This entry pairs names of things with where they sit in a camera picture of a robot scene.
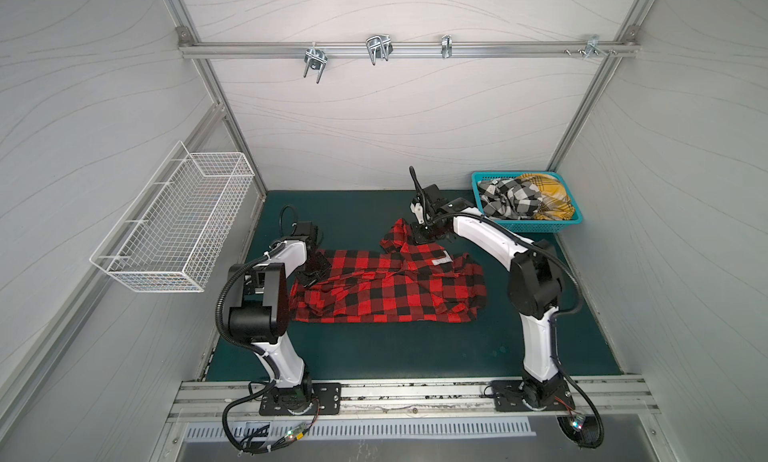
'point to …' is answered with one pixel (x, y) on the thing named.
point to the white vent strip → (285, 431)
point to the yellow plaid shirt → (555, 202)
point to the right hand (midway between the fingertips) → (419, 230)
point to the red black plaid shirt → (402, 281)
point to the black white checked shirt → (509, 199)
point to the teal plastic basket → (531, 225)
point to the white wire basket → (171, 236)
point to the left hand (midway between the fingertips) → (327, 270)
